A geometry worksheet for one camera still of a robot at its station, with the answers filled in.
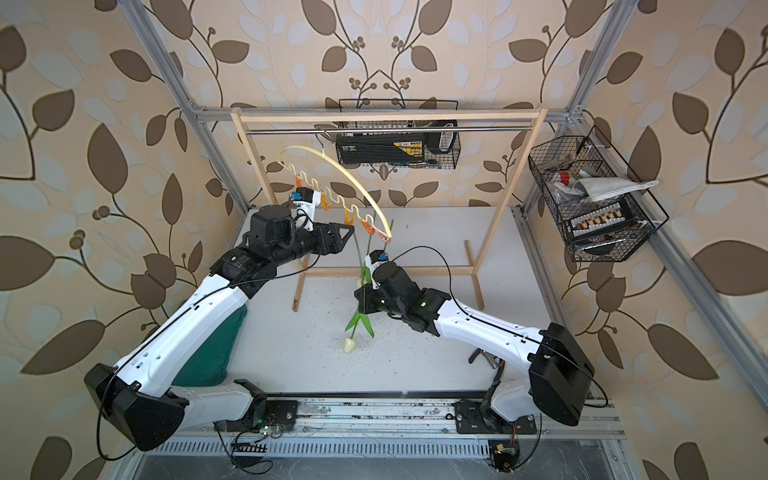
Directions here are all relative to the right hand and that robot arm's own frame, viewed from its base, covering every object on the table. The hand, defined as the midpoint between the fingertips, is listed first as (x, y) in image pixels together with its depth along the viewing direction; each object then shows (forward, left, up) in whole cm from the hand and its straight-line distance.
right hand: (355, 293), depth 77 cm
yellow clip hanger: (+12, -1, +18) cm, 21 cm away
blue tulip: (+9, -2, -4) cm, 10 cm away
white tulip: (-11, +1, -7) cm, 13 cm away
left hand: (+9, +1, +17) cm, 19 cm away
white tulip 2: (+9, 0, -7) cm, 11 cm away
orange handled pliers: (-13, -38, -18) cm, 44 cm away
